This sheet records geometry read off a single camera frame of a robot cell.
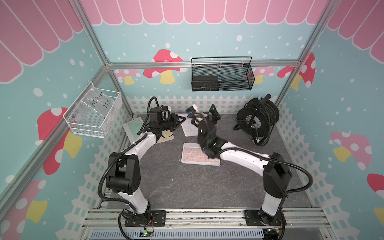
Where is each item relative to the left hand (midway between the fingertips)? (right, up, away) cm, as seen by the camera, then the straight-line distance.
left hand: (186, 120), depth 85 cm
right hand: (+12, +5, -9) cm, 16 cm away
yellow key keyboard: (-9, -9, -8) cm, 15 cm away
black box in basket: (+11, +23, +4) cm, 25 cm away
